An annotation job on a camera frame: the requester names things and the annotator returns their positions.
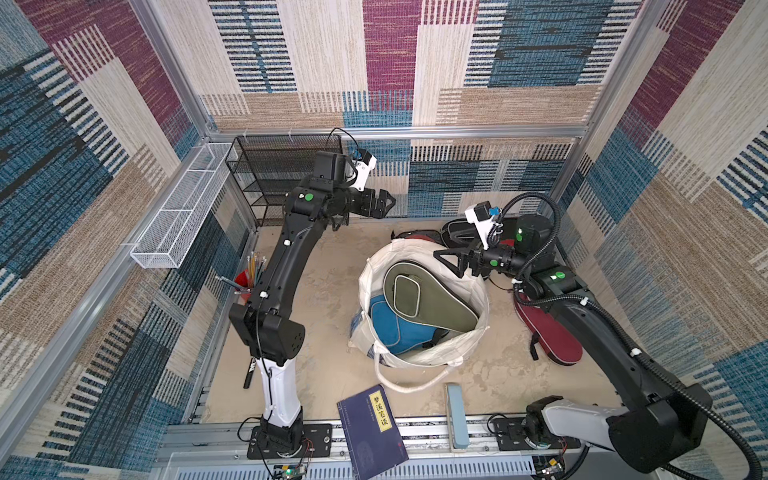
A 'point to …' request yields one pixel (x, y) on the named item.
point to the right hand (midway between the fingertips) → (448, 248)
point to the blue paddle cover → (398, 335)
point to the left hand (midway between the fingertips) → (381, 197)
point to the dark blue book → (371, 433)
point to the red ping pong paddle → (423, 237)
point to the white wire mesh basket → (163, 242)
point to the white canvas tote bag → (442, 266)
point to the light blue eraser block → (459, 421)
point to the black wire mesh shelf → (267, 167)
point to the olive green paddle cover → (416, 295)
